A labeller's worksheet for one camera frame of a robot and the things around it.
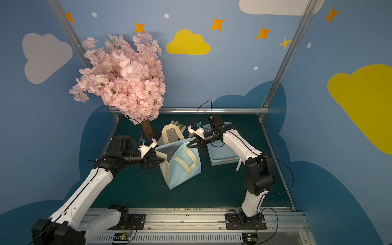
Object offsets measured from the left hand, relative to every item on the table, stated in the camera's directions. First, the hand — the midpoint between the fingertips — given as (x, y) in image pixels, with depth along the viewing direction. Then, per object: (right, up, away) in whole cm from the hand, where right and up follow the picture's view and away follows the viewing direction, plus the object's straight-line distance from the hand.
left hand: (162, 154), depth 75 cm
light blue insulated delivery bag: (+10, -4, -2) cm, 11 cm away
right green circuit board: (+44, -41, -2) cm, 60 cm away
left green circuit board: (-19, -39, -3) cm, 44 cm away
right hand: (+14, +5, +6) cm, 16 cm away
